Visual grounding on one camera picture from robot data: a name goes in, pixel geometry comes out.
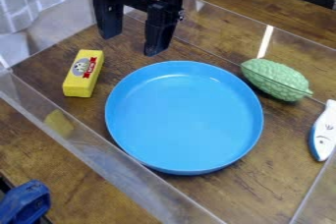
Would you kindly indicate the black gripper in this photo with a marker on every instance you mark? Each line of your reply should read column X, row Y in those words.
column 163, row 16

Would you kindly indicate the round blue tray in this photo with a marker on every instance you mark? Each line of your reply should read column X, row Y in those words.
column 184, row 117

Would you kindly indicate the green bumpy gourd toy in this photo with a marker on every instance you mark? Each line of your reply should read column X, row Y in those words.
column 276, row 79

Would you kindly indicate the yellow butter block toy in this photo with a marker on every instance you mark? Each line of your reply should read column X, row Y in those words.
column 83, row 73

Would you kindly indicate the white blue fish toy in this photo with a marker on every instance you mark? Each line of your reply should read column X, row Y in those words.
column 323, row 133

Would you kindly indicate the blue clamp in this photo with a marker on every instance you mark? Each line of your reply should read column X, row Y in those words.
column 25, row 203

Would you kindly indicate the clear acrylic enclosure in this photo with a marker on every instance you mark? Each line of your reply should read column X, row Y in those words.
column 53, row 138

